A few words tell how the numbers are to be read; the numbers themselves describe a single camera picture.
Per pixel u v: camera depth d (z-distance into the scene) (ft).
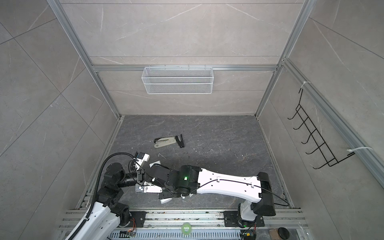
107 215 1.77
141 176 1.97
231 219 2.39
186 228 2.35
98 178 1.87
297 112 2.56
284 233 2.24
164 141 3.31
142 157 2.17
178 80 3.29
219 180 1.35
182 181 1.38
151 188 1.69
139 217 2.40
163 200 2.04
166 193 1.81
